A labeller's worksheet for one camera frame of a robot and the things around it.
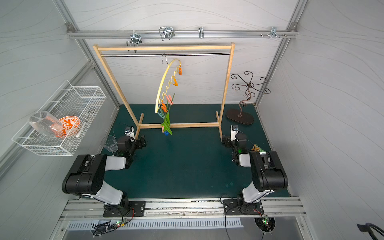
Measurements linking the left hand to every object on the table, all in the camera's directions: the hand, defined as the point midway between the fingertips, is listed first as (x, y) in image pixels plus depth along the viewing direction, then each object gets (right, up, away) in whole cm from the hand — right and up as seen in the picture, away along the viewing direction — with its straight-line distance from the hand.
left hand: (137, 136), depth 94 cm
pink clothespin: (+24, +21, -15) cm, 35 cm away
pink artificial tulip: (+25, +21, -15) cm, 36 cm away
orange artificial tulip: (+19, +9, -1) cm, 21 cm away
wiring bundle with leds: (-4, -37, -29) cm, 47 cm away
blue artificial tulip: (+21, +8, -11) cm, 25 cm away
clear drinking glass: (-17, -5, 0) cm, 18 cm away
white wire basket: (-23, +20, -16) cm, 35 cm away
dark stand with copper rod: (+75, +12, +15) cm, 78 cm away
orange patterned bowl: (-20, +8, -28) cm, 35 cm away
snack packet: (+76, -7, -2) cm, 76 cm away
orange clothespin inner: (+21, +17, -18) cm, 33 cm away
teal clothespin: (+20, +15, -21) cm, 33 cm away
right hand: (+61, +1, +1) cm, 61 cm away
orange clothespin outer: (+28, +42, +1) cm, 50 cm away
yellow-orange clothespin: (+26, +32, -6) cm, 42 cm away
